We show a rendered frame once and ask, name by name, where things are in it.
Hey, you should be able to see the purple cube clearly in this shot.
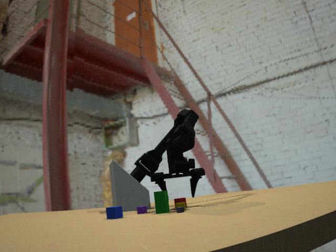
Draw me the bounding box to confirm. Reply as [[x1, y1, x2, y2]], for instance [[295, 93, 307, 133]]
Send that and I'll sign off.
[[137, 206, 148, 214]]

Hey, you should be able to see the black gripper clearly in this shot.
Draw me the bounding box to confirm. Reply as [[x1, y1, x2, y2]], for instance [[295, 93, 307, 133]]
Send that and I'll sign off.
[[151, 154, 205, 198]]

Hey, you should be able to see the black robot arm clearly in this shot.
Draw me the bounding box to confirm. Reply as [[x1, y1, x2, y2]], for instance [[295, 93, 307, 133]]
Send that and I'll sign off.
[[130, 109, 199, 183]]

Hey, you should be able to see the red block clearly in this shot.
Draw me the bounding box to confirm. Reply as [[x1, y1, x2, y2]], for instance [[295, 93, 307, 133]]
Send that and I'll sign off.
[[174, 198, 187, 208]]

